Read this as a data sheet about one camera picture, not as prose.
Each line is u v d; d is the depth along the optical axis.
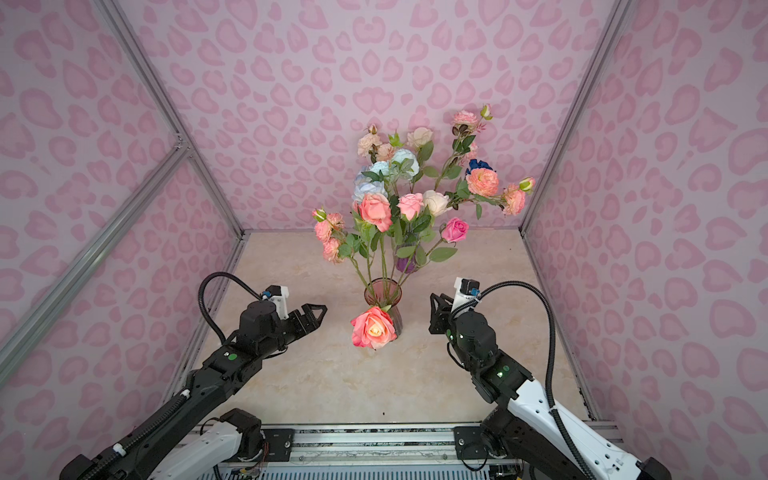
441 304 0.66
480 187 0.68
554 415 0.47
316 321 0.71
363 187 0.65
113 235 0.68
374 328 0.50
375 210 0.59
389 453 0.72
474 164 0.75
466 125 0.80
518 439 0.60
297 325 0.69
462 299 0.64
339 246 0.69
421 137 0.88
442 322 0.65
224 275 0.64
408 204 0.64
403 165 0.72
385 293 0.78
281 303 0.73
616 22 0.70
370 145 0.85
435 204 0.69
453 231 0.62
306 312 0.72
